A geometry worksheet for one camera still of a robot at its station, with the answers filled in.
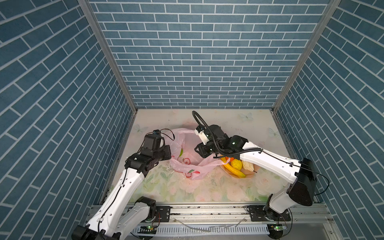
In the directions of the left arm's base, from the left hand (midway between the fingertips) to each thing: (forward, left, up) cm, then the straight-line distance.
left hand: (170, 149), depth 78 cm
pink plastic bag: (+3, -7, -18) cm, 20 cm away
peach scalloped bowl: (-9, -43, -14) cm, 46 cm away
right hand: (0, -13, +3) cm, 13 cm away
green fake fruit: (+4, -5, -11) cm, 13 cm away
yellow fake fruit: (-4, -37, -10) cm, 39 cm away
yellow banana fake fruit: (-8, -36, -11) cm, 38 cm away
